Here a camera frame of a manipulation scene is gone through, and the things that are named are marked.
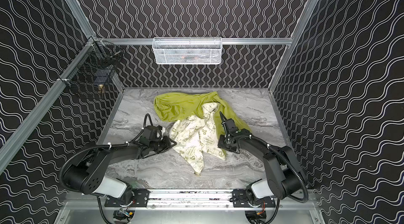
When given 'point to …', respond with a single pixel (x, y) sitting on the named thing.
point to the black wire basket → (94, 66)
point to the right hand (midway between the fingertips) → (222, 145)
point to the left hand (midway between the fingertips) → (181, 145)
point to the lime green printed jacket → (196, 132)
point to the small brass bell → (101, 88)
